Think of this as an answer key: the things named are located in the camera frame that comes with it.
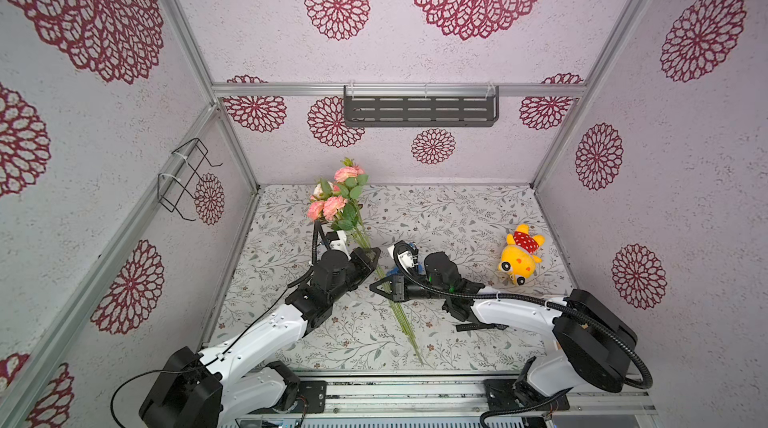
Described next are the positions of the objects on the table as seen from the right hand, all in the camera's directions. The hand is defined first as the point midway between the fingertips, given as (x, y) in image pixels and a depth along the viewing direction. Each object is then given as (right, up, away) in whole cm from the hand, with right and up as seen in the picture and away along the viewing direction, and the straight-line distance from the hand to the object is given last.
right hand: (370, 287), depth 74 cm
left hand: (+3, +9, +4) cm, 10 cm away
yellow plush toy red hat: (+46, +5, +19) cm, 50 cm away
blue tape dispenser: (+10, +11, -1) cm, 15 cm away
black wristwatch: (+31, -14, +12) cm, 36 cm away
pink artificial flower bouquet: (-9, +21, +4) cm, 24 cm away
